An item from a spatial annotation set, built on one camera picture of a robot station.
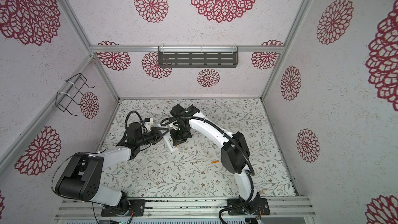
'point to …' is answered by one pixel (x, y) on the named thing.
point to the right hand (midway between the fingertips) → (173, 141)
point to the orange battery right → (214, 162)
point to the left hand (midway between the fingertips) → (169, 132)
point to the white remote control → (169, 141)
